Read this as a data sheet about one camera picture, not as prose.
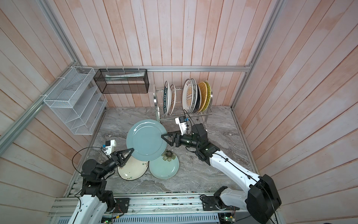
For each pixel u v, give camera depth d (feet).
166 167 2.82
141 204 2.48
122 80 3.39
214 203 2.38
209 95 2.33
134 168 2.82
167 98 2.69
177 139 2.05
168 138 2.32
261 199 1.29
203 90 2.39
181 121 2.14
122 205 2.41
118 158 2.09
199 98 2.25
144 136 2.37
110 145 2.22
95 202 1.79
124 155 2.21
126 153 2.26
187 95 2.68
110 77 2.95
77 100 2.40
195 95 2.25
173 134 2.09
